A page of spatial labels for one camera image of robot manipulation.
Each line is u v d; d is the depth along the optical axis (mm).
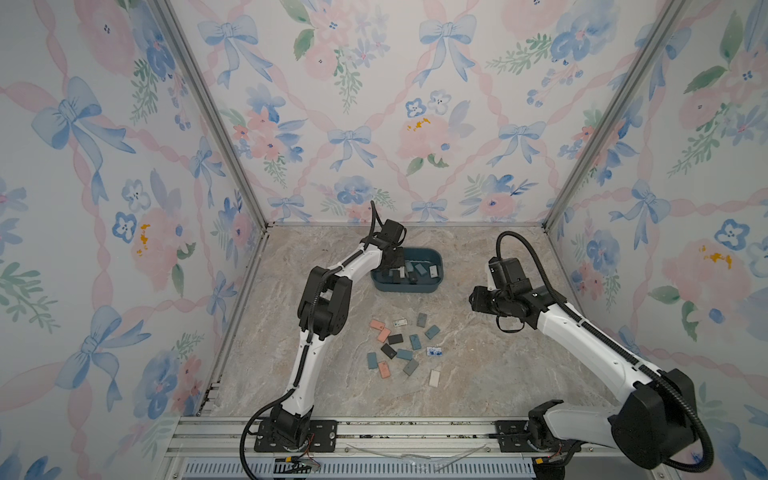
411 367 856
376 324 930
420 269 1057
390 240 837
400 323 928
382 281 1032
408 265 1059
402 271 1034
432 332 924
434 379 833
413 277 1034
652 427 483
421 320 947
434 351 879
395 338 906
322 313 619
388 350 879
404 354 879
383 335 909
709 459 379
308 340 612
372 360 861
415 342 900
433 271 1044
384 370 837
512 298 618
